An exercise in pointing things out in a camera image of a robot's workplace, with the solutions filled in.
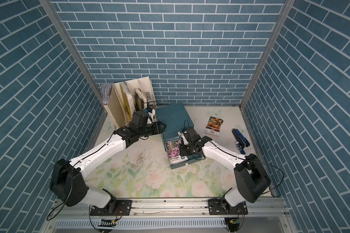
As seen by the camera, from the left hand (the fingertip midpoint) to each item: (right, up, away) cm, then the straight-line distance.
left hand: (167, 127), depth 81 cm
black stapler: (+47, -9, +19) cm, 52 cm away
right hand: (+8, -15, +5) cm, 18 cm away
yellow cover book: (-28, +16, +11) cm, 34 cm away
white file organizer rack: (-19, +30, +24) cm, 43 cm away
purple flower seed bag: (+3, -13, +6) cm, 14 cm away
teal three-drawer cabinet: (+3, +5, +4) cm, 6 cm away
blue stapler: (+52, -11, +17) cm, 56 cm away
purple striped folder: (-39, +22, +8) cm, 45 cm away
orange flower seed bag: (+32, -1, +27) cm, 42 cm away
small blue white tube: (+47, -15, +13) cm, 51 cm away
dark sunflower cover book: (-19, +17, +16) cm, 30 cm away
